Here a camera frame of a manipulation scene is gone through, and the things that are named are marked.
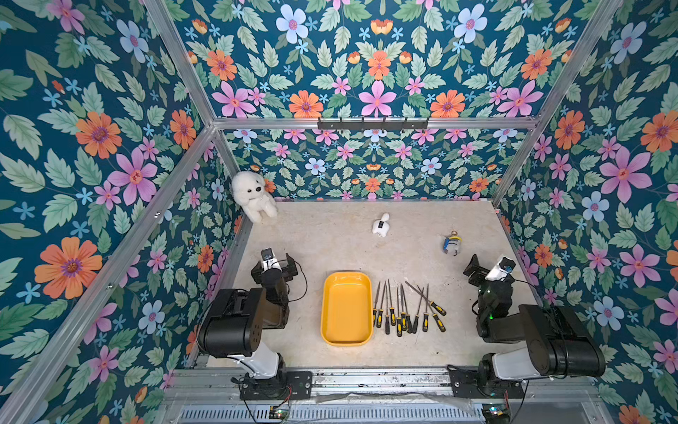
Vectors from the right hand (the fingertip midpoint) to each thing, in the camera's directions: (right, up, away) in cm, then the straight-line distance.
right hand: (489, 259), depth 86 cm
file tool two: (-37, -20, -1) cm, 42 cm away
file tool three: (-34, -19, 0) cm, 39 cm away
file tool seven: (-27, -22, -3) cm, 35 cm away
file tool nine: (-21, -19, 0) cm, 28 cm away
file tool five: (-31, -20, 0) cm, 36 cm away
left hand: (-73, 0, +5) cm, 73 cm away
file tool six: (-29, -20, -1) cm, 35 cm away
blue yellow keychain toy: (-7, +4, +14) cm, 16 cm away
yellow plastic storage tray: (-48, -17, +2) cm, 51 cm away
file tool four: (-32, -18, +2) cm, 37 cm away
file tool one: (-38, -17, +1) cm, 42 cm away
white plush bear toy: (-87, +25, +15) cm, 92 cm away
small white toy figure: (-34, +11, +21) cm, 41 cm away
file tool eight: (-24, -19, 0) cm, 31 cm away
